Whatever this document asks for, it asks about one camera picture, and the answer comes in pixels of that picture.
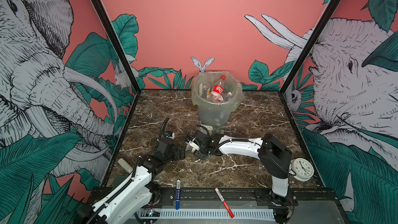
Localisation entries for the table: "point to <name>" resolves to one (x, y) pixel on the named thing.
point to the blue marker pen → (178, 194)
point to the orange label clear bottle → (189, 148)
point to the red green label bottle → (204, 89)
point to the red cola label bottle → (217, 89)
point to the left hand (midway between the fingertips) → (178, 146)
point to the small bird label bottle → (218, 130)
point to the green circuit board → (150, 212)
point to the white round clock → (301, 169)
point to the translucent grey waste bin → (213, 116)
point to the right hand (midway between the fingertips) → (196, 148)
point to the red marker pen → (229, 212)
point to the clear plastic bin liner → (233, 94)
